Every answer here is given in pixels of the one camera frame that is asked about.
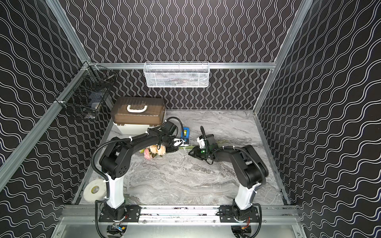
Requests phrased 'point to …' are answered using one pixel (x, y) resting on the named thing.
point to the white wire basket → (176, 74)
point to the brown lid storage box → (132, 116)
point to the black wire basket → (86, 91)
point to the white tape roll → (95, 190)
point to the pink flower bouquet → (152, 151)
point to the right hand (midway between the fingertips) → (190, 153)
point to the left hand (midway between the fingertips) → (176, 143)
